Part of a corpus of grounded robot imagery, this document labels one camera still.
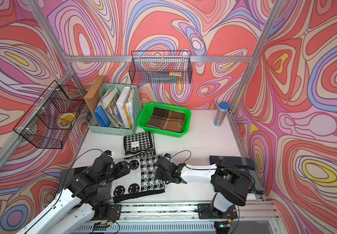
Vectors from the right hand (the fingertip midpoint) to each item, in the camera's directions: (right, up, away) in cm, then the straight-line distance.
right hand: (157, 178), depth 84 cm
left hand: (-15, +8, -8) cm, 19 cm away
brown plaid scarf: (+5, +35, +24) cm, 43 cm away
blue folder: (-37, +37, +9) cm, 53 cm away
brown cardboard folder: (-37, +47, -2) cm, 60 cm away
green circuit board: (-27, -19, -12) cm, 35 cm away
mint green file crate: (-49, +29, +21) cm, 61 cm away
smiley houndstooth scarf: (-10, 0, -4) cm, 10 cm away
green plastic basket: (-11, +41, +27) cm, 50 cm away
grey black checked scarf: (-54, +2, +1) cm, 54 cm away
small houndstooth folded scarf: (-13, +18, +10) cm, 24 cm away
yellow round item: (-45, +34, -14) cm, 58 cm away
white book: (-20, +45, +4) cm, 49 cm away
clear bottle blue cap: (+43, +36, +19) cm, 59 cm away
